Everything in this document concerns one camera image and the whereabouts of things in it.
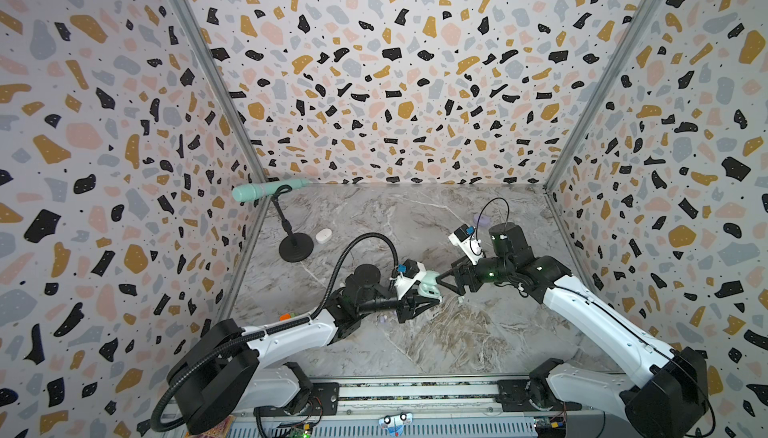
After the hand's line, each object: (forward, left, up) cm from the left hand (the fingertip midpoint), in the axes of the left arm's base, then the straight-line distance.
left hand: (439, 293), depth 71 cm
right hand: (+6, -2, +1) cm, 7 cm away
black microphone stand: (+26, +45, -19) cm, 55 cm away
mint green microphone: (+23, +45, +12) cm, 52 cm away
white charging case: (+30, +35, -18) cm, 50 cm away
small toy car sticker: (-24, +11, -17) cm, 31 cm away
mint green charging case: (+2, +3, 0) cm, 3 cm away
